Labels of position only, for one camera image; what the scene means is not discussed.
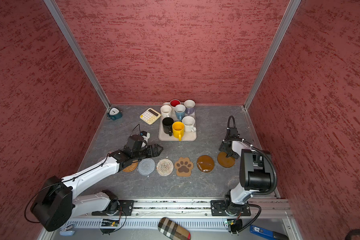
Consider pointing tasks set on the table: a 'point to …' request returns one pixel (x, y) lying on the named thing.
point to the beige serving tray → (189, 136)
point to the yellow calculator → (150, 116)
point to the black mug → (167, 125)
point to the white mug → (165, 111)
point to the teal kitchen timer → (114, 114)
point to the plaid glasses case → (173, 230)
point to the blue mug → (180, 111)
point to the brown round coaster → (224, 161)
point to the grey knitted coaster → (146, 166)
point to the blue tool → (267, 233)
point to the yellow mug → (178, 128)
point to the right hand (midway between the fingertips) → (225, 153)
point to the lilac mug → (189, 105)
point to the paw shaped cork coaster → (184, 167)
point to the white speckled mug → (189, 122)
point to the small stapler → (66, 231)
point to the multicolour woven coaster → (164, 167)
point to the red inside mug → (174, 102)
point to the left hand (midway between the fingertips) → (157, 152)
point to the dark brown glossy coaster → (205, 163)
